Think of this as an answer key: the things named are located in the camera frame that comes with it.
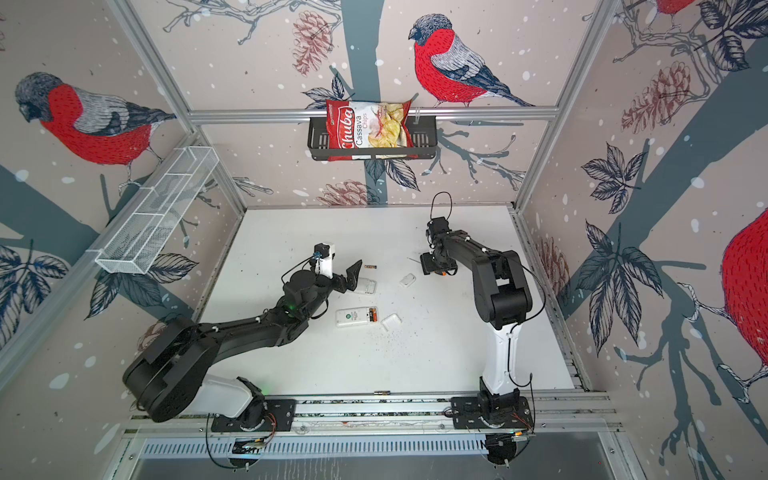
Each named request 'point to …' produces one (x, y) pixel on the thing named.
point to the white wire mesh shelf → (134, 237)
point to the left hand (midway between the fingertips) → (347, 257)
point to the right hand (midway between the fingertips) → (432, 270)
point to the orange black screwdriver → (413, 259)
